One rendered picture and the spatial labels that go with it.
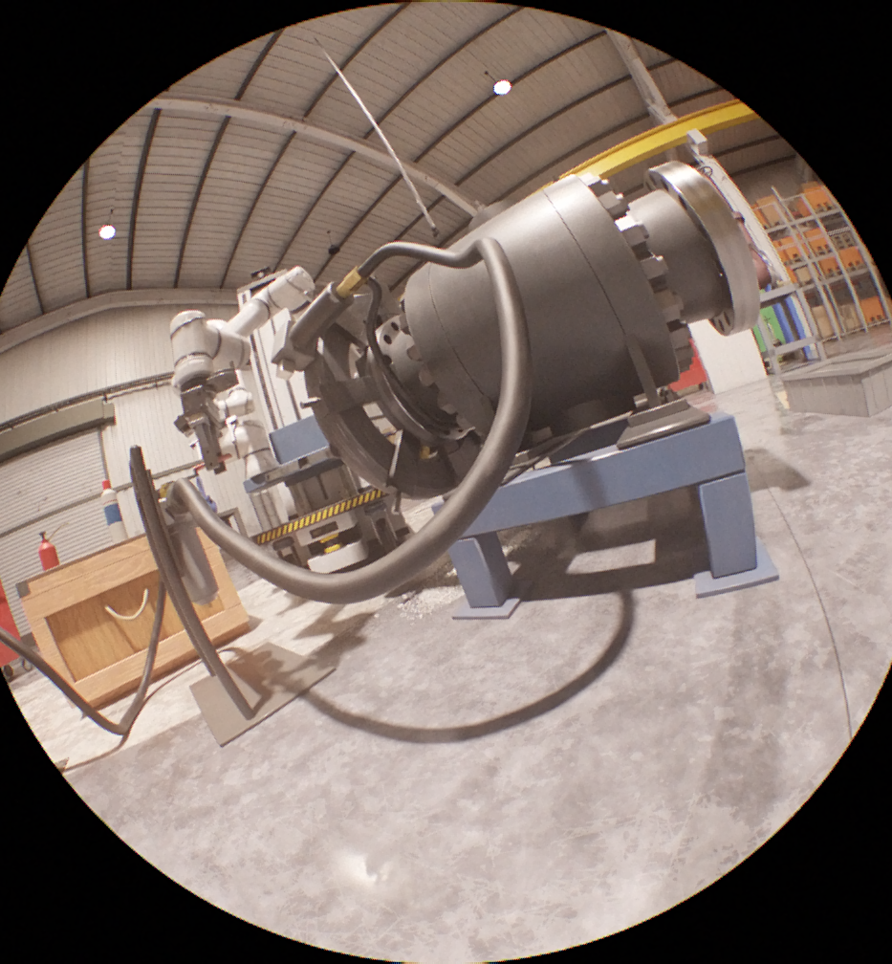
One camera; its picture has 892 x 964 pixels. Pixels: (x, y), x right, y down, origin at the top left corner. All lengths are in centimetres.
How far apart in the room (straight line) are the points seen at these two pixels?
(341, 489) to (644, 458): 151
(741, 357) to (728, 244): 376
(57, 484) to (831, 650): 1020
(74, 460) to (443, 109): 1168
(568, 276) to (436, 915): 84
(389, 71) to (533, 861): 889
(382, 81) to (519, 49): 296
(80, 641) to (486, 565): 127
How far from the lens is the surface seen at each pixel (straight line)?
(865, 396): 147
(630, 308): 66
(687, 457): 52
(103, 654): 135
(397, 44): 849
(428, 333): 77
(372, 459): 90
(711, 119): 1011
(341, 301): 80
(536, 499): 56
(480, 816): 38
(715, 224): 77
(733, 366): 447
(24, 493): 1028
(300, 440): 179
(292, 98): 861
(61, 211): 1014
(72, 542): 957
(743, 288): 80
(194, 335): 77
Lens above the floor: 32
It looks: 3 degrees down
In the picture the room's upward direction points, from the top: 21 degrees counter-clockwise
